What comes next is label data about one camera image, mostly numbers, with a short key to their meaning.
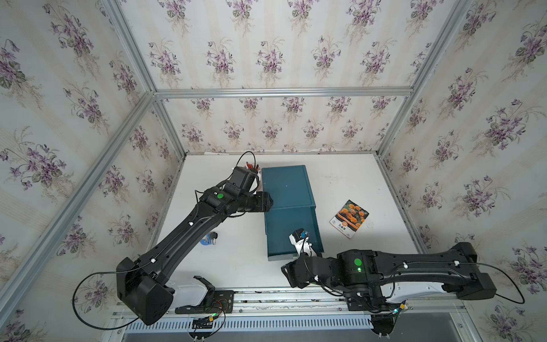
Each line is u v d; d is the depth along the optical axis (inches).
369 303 25.9
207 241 33.8
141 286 14.6
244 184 22.6
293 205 28.7
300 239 22.5
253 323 27.6
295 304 28.8
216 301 28.6
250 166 39.8
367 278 16.7
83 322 14.8
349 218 37.2
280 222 30.1
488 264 15.7
